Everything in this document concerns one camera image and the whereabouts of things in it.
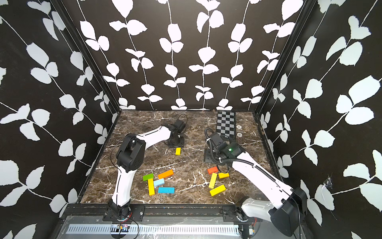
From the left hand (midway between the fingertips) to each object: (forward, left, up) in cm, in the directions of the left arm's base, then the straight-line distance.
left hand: (182, 143), depth 99 cm
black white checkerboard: (+15, -33, 0) cm, 36 cm away
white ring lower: (+7, -42, -2) cm, 43 cm away
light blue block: (-25, +13, -1) cm, 28 cm away
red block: (-18, -19, -2) cm, 27 cm away
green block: (-21, +20, -1) cm, 29 cm away
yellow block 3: (-30, -20, -2) cm, 37 cm away
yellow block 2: (-25, -18, -1) cm, 31 cm away
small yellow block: (-22, -25, -2) cm, 34 cm away
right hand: (-17, -14, +15) cm, 27 cm away
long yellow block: (-27, +17, -1) cm, 32 cm away
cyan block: (-30, +7, 0) cm, 31 cm away
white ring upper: (+14, -43, -2) cm, 45 cm away
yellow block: (-5, +2, 0) cm, 5 cm away
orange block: (-20, +9, -1) cm, 22 cm away
